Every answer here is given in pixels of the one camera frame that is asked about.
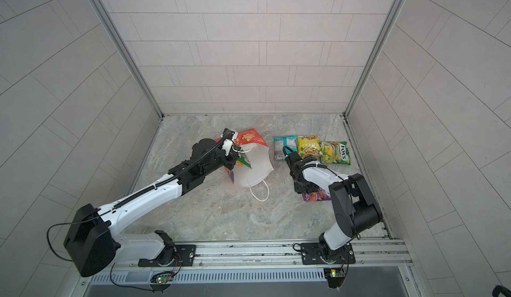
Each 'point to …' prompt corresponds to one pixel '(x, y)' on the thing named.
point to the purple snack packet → (319, 195)
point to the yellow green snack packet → (309, 146)
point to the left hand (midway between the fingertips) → (243, 146)
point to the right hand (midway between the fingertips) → (307, 188)
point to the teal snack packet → (291, 142)
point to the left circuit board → (164, 278)
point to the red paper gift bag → (251, 143)
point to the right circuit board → (335, 276)
